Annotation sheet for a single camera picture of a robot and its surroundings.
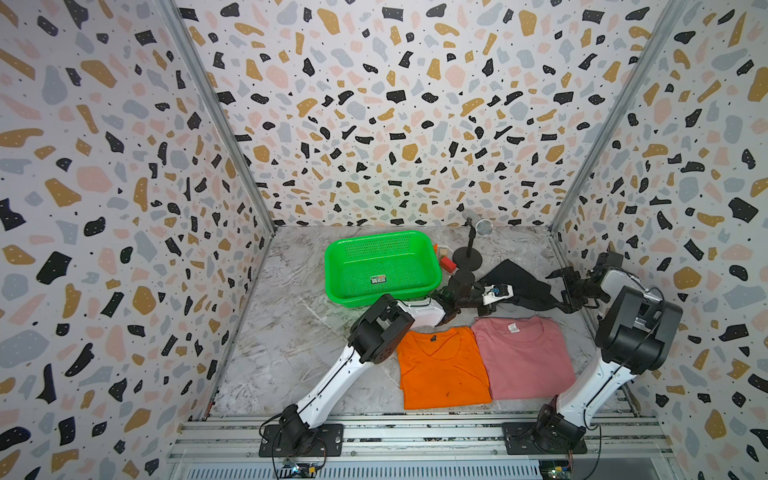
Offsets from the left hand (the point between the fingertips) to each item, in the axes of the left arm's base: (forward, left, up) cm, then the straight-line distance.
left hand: (515, 295), depth 90 cm
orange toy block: (+29, +20, -11) cm, 37 cm away
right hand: (+6, -15, -3) cm, 17 cm away
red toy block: (+19, +17, -8) cm, 27 cm away
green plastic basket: (+19, +49, -11) cm, 53 cm away
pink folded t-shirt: (-15, -2, -9) cm, 18 cm away
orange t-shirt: (-18, +23, -9) cm, 31 cm away
